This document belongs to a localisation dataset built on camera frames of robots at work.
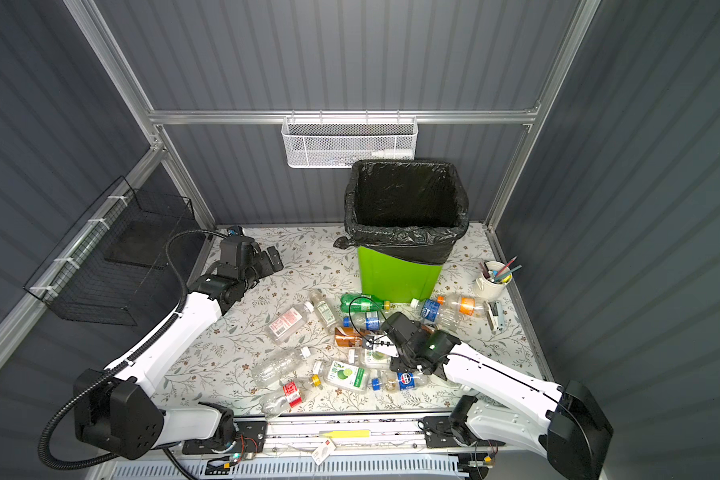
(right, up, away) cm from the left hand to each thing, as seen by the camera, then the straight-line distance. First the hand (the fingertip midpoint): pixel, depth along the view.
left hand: (263, 257), depth 83 cm
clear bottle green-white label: (+16, -16, +8) cm, 24 cm away
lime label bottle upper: (+31, -28, 0) cm, 42 cm away
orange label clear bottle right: (+59, -15, +9) cm, 61 cm away
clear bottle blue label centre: (+29, -19, +6) cm, 36 cm away
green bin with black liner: (+41, +13, +16) cm, 46 cm away
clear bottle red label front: (+10, -35, -7) cm, 37 cm away
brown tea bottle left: (+24, -23, +3) cm, 33 cm away
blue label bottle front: (+41, -32, -5) cm, 52 cm away
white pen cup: (+66, -7, +5) cm, 67 cm away
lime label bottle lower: (+22, -32, -2) cm, 39 cm away
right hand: (+39, -22, 0) cm, 45 cm away
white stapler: (+69, -18, +9) cm, 72 cm away
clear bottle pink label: (+5, -20, +6) cm, 21 cm away
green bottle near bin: (+25, -15, +12) cm, 32 cm away
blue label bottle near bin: (+48, -17, +8) cm, 52 cm away
